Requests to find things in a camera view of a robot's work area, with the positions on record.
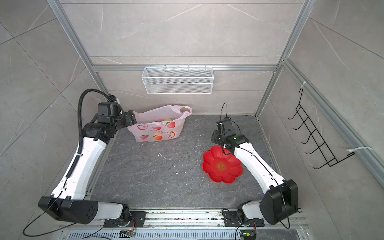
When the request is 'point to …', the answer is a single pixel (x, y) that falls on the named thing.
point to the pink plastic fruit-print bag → (161, 123)
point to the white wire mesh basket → (177, 80)
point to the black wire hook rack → (307, 124)
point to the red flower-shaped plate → (222, 167)
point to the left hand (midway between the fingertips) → (126, 112)
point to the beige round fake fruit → (168, 119)
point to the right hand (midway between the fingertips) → (215, 134)
